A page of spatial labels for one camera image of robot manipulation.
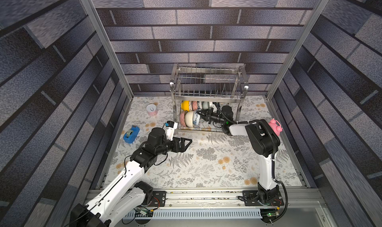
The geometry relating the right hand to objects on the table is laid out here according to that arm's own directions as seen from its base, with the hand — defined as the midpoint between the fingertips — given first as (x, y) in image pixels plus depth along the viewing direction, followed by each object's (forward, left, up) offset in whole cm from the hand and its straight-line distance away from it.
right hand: (195, 112), depth 91 cm
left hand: (-22, +4, +4) cm, 22 cm away
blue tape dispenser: (-12, +42, -10) cm, 44 cm away
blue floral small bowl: (-4, -1, -2) cm, 5 cm away
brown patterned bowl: (+8, +1, -3) cm, 8 cm away
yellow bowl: (+10, +8, -6) cm, 14 cm away
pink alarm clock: (-6, -50, -6) cm, 51 cm away
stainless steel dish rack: (-3, -5, +18) cm, 19 cm away
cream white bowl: (-3, +4, -4) cm, 6 cm away
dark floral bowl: (+8, -2, -3) cm, 9 cm away
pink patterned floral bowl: (-3, +8, -4) cm, 10 cm away
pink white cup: (+10, +32, -9) cm, 35 cm away
